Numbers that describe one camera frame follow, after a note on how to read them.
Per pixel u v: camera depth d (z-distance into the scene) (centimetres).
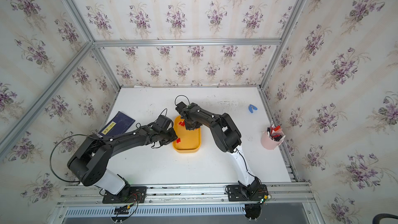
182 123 99
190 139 90
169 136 80
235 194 73
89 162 44
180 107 80
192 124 84
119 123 98
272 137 82
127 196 69
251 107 107
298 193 75
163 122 72
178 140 90
